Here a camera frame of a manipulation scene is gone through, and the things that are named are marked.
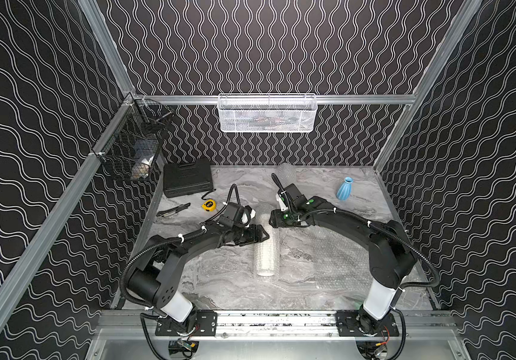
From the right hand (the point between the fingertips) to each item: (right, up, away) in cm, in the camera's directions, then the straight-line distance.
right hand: (275, 220), depth 90 cm
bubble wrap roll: (+7, +20, +19) cm, 28 cm away
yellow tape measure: (-29, +5, +13) cm, 32 cm away
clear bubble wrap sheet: (+19, -15, 0) cm, 25 cm away
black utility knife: (-46, +3, +13) cm, 48 cm away
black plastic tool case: (-45, +18, +27) cm, 55 cm away
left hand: (-5, -5, -3) cm, 8 cm away
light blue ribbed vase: (+33, +12, +13) cm, 37 cm away
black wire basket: (-58, +31, +1) cm, 66 cm away
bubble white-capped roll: (-3, -11, -7) cm, 14 cm away
